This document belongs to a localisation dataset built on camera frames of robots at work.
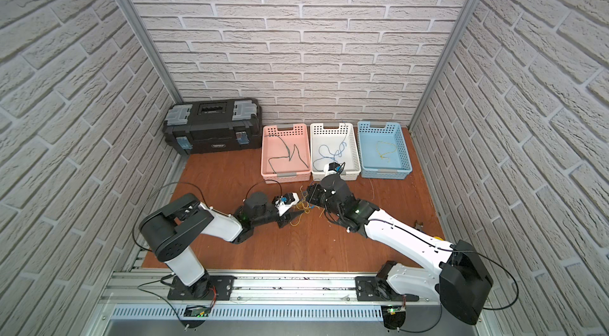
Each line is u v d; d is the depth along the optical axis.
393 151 1.12
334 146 1.10
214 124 0.97
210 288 0.73
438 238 0.46
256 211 0.71
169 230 0.47
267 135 1.10
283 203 0.74
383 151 1.10
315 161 1.04
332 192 0.57
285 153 1.08
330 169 0.72
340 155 1.07
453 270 0.41
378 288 0.65
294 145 1.07
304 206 0.87
